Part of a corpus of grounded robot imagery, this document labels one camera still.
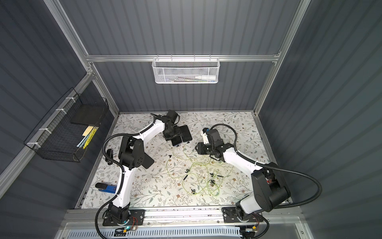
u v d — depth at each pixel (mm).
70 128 748
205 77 907
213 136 682
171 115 841
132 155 607
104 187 789
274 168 448
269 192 432
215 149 672
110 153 952
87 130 766
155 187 837
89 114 793
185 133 1103
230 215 732
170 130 872
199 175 882
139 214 745
